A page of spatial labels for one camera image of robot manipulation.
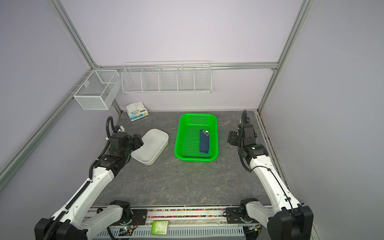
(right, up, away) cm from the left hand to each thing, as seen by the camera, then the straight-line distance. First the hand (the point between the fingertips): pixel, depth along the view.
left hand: (136, 139), depth 80 cm
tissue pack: (-14, +19, +33) cm, 40 cm away
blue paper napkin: (+38, -4, +20) cm, 43 cm away
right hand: (+55, +2, 0) cm, 55 cm away
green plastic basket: (+26, -4, +21) cm, 34 cm away
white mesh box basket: (-36, +32, +25) cm, 54 cm away
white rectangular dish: (+3, -4, +22) cm, 22 cm away
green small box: (+15, -40, -11) cm, 45 cm away
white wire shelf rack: (+13, +40, +19) cm, 46 cm away
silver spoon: (+39, +3, +25) cm, 46 cm away
